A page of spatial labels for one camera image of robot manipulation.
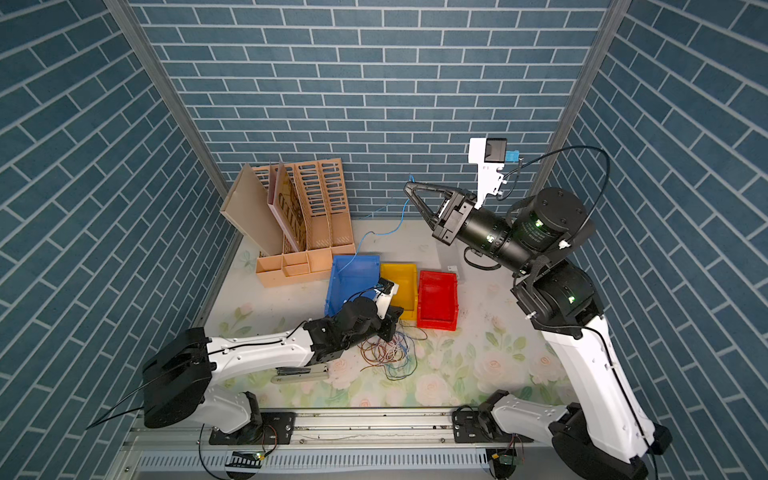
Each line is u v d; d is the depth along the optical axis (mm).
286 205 946
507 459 707
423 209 413
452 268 1031
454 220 365
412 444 727
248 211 969
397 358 852
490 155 368
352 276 1012
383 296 682
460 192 384
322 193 1125
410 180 767
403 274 1087
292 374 807
